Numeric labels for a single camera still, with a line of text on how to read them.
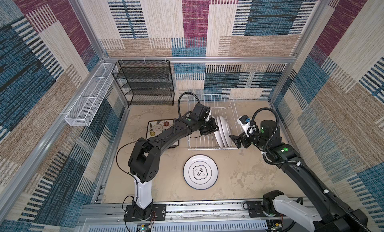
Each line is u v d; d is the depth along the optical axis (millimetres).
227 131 869
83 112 920
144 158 502
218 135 826
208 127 759
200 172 854
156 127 1030
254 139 646
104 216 745
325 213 406
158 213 732
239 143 685
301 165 482
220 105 1152
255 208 739
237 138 673
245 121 638
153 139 524
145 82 1103
